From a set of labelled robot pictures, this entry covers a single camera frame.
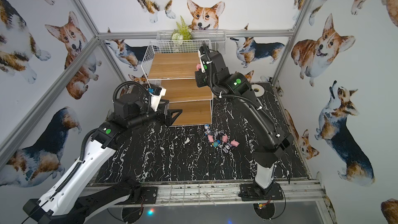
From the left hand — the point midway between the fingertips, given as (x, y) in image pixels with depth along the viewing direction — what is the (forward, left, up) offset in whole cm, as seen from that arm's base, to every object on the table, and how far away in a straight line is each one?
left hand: (176, 104), depth 65 cm
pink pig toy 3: (-4, -28, -33) cm, 43 cm away
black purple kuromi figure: (-6, -24, -32) cm, 41 cm away
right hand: (+11, -9, +8) cm, 16 cm away
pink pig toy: (-1, -15, -33) cm, 36 cm away
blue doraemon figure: (+6, -13, -34) cm, 37 cm away
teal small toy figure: (-4, -17, -34) cm, 39 cm away
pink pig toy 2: (-1, -23, -33) cm, 40 cm away
